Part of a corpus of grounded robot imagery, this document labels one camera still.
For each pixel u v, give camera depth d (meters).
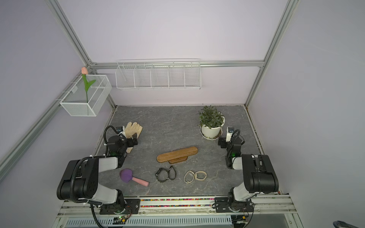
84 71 0.85
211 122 0.88
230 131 0.81
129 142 0.84
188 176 0.83
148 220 0.71
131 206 0.73
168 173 0.84
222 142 0.85
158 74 0.98
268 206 0.74
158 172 0.81
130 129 1.05
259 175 0.47
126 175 0.84
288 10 0.71
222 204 0.74
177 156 0.85
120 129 0.81
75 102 0.73
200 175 0.84
